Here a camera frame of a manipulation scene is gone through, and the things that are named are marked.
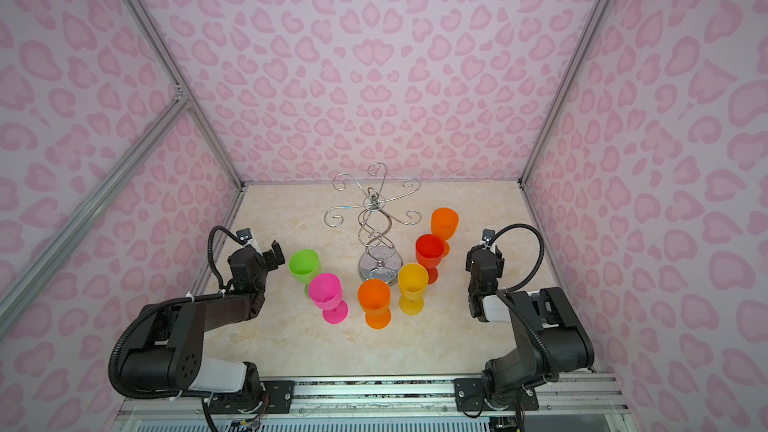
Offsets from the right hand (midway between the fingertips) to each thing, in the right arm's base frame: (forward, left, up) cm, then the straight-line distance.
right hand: (490, 242), depth 91 cm
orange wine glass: (-19, +34, +2) cm, 39 cm away
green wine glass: (-9, +55, +1) cm, 55 cm away
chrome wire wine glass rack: (-4, +34, -5) cm, 34 cm away
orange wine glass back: (+4, +14, +3) cm, 15 cm away
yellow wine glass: (-13, +24, -1) cm, 27 cm away
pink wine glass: (-18, +47, +4) cm, 50 cm away
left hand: (-2, +70, +2) cm, 70 cm away
